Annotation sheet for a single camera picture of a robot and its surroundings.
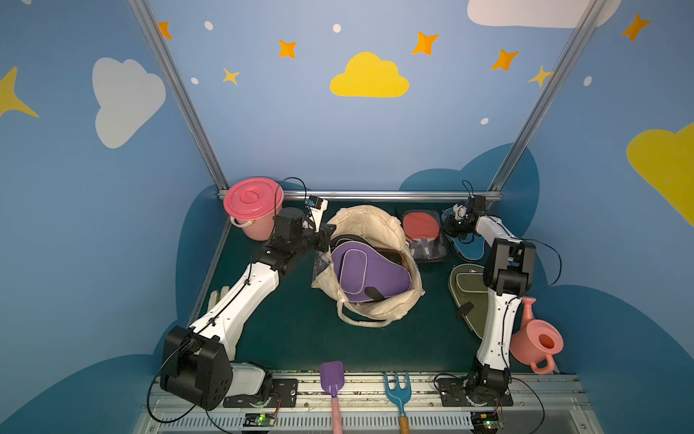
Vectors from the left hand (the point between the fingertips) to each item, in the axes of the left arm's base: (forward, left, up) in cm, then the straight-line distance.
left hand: (339, 224), depth 78 cm
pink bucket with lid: (+16, +32, -9) cm, 37 cm away
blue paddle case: (+2, -44, -13) cm, 46 cm away
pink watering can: (-27, -56, -16) cm, 64 cm away
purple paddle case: (-5, -6, -15) cm, 17 cm away
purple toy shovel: (-35, +1, -26) cm, 44 cm away
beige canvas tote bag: (+2, -13, -3) cm, 13 cm away
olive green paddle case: (-7, -46, -25) cm, 53 cm away
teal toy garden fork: (-40, -18, -26) cm, 51 cm away
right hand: (+21, -43, -24) cm, 53 cm away
